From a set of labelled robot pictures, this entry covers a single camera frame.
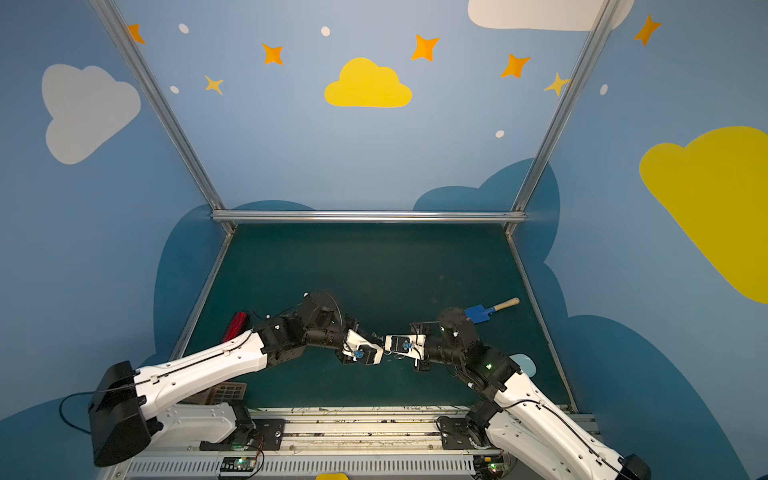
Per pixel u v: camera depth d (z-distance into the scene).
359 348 0.58
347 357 0.63
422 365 0.63
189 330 0.98
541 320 1.01
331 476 0.69
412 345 0.58
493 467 0.71
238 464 0.71
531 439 0.57
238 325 0.91
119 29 0.71
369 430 0.76
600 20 0.71
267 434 0.75
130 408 0.39
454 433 0.75
